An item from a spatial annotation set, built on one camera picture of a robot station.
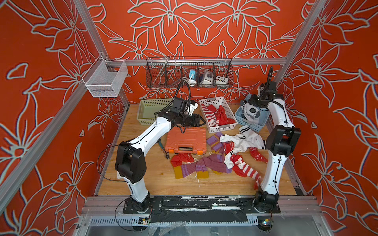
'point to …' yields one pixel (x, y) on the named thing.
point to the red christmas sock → (221, 115)
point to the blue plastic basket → (257, 128)
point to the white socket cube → (208, 78)
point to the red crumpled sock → (177, 159)
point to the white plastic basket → (218, 128)
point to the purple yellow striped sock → (216, 146)
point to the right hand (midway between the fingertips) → (249, 98)
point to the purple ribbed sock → (213, 162)
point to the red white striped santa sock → (240, 167)
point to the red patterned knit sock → (228, 146)
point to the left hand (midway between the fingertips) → (202, 121)
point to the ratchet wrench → (167, 155)
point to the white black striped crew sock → (246, 138)
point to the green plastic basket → (147, 108)
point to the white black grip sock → (250, 112)
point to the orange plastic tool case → (186, 140)
